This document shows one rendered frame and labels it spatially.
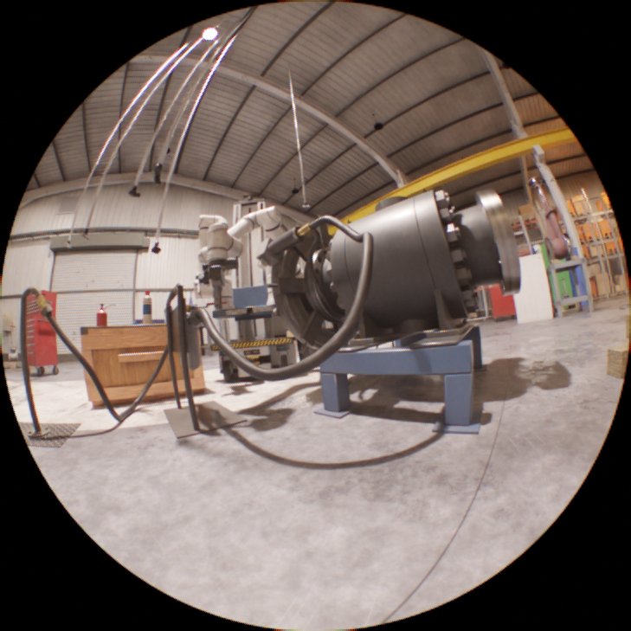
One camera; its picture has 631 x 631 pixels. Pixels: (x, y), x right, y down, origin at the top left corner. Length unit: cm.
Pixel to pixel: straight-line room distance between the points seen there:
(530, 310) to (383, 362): 402
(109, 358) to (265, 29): 821
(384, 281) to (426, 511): 73
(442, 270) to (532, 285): 386
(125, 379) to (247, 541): 123
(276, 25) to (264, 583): 851
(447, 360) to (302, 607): 61
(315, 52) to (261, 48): 160
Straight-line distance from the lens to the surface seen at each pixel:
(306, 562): 38
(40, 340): 407
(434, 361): 65
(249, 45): 842
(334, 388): 85
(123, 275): 982
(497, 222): 85
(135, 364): 147
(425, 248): 79
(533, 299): 455
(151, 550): 47
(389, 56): 865
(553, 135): 1027
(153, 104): 992
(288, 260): 115
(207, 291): 191
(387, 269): 83
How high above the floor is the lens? 33
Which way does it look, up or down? 5 degrees up
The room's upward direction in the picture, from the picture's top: 6 degrees counter-clockwise
